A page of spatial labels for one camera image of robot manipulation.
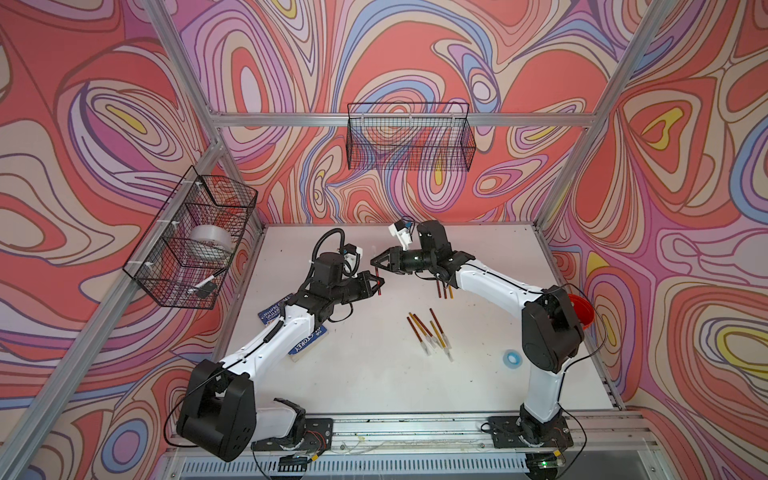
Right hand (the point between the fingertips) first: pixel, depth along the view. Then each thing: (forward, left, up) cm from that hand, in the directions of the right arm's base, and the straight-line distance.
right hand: (375, 270), depth 82 cm
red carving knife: (+6, -21, -20) cm, 30 cm away
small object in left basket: (-8, +41, +6) cm, 43 cm away
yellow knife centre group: (-9, -14, -19) cm, 25 cm away
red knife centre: (-9, -15, -19) cm, 26 cm away
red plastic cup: (-11, -57, -7) cm, 58 cm away
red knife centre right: (-9, -19, -20) cm, 29 cm away
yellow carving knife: (-13, -18, +9) cm, 23 cm away
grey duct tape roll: (-2, +38, +15) cm, 41 cm away
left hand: (-4, -3, 0) cm, 5 cm away
